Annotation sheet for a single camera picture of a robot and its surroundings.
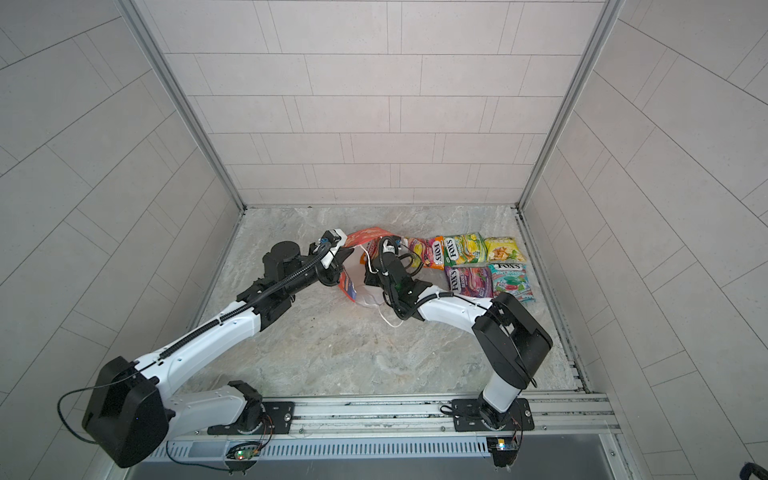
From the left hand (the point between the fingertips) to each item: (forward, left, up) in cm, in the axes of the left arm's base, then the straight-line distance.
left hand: (358, 246), depth 74 cm
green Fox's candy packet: (+14, -33, -23) cm, 42 cm away
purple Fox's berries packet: (+2, -33, -22) cm, 40 cm away
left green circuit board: (-42, +24, -21) cm, 52 cm away
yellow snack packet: (+12, -45, -19) cm, 50 cm away
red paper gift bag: (-7, +2, -7) cm, 10 cm away
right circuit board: (-40, -35, -24) cm, 58 cm away
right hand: (+3, -1, -13) cm, 14 cm away
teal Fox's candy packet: (+4, -46, -22) cm, 51 cm away
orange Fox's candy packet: (+12, -23, -22) cm, 34 cm away
